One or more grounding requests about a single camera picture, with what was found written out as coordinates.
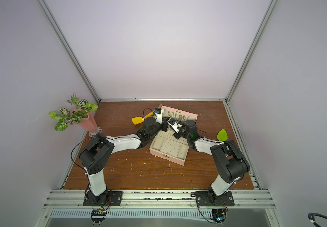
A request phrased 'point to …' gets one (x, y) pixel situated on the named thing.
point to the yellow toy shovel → (139, 119)
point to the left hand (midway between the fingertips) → (170, 117)
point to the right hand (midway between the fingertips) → (174, 122)
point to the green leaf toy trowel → (222, 135)
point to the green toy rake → (160, 105)
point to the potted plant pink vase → (82, 115)
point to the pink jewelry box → (165, 144)
